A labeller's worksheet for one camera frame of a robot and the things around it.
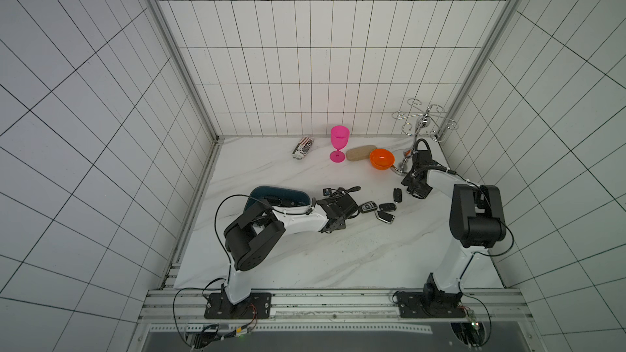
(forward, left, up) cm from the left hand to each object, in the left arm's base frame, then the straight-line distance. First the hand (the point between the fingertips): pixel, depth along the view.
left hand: (329, 225), depth 91 cm
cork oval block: (+32, -14, +5) cm, 35 cm away
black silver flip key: (+3, -22, +1) cm, 22 cm away
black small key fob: (+7, -23, +1) cm, 24 cm away
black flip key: (+13, -28, +2) cm, 31 cm away
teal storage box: (+10, +20, +3) cm, 23 cm away
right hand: (+18, -37, +2) cm, 41 cm away
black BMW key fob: (+7, -16, +1) cm, 18 cm away
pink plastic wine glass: (+33, -5, +15) cm, 37 cm away
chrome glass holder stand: (+29, -35, +29) cm, 54 cm away
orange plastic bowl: (+30, -24, +3) cm, 39 cm away
